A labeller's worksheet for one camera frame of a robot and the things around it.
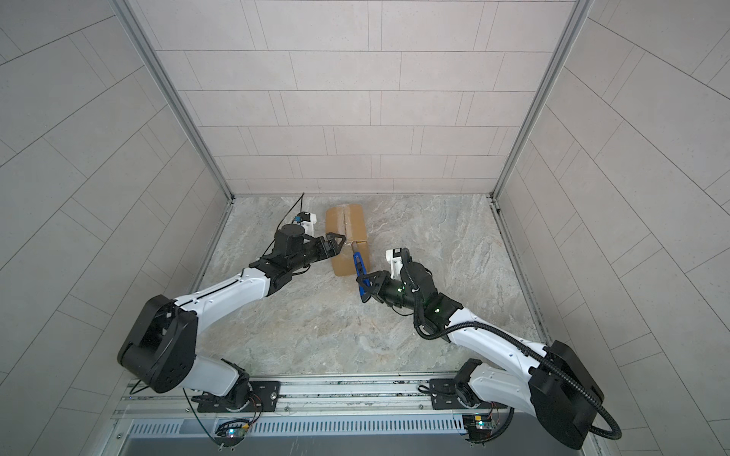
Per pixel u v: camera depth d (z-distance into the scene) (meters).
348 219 0.89
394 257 0.72
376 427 1.05
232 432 0.64
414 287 0.56
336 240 0.77
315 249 0.74
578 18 0.71
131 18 0.72
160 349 0.42
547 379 0.40
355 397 0.72
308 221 0.77
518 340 0.46
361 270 0.75
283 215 1.12
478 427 0.68
